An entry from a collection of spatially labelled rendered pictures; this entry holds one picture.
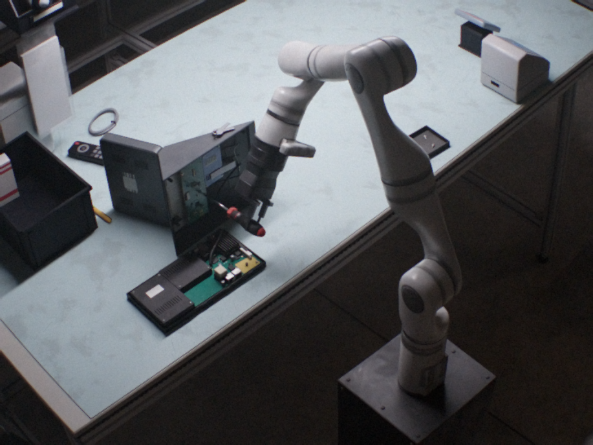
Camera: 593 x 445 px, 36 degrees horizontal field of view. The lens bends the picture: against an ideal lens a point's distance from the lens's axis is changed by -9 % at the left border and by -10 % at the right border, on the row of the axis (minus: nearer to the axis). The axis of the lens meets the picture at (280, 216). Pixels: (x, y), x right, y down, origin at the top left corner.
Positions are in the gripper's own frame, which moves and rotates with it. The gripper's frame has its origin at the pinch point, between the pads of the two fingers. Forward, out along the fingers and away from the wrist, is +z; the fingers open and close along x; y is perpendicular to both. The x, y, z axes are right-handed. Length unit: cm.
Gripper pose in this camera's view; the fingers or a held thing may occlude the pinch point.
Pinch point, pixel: (249, 229)
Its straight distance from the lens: 195.3
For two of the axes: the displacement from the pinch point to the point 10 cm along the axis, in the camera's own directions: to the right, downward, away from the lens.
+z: -3.6, 8.9, 2.8
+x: -6.1, 0.0, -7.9
